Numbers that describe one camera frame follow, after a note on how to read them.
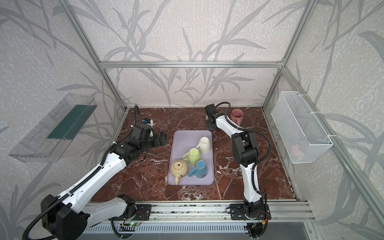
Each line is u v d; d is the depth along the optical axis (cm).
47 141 64
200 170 79
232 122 66
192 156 83
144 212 73
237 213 73
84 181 43
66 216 37
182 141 96
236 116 102
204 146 90
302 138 61
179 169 79
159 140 70
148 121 70
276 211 75
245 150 56
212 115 76
